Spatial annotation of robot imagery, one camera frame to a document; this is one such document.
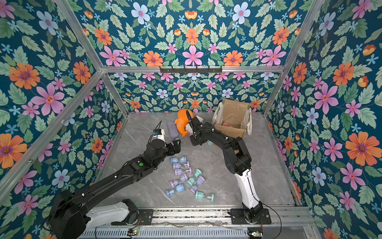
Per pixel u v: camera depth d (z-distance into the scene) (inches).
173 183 32.3
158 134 26.7
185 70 36.6
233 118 43.8
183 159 35.8
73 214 15.1
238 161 23.1
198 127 29.1
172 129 41.4
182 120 42.4
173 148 28.2
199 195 30.5
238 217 28.3
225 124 42.9
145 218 28.9
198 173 34.1
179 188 31.6
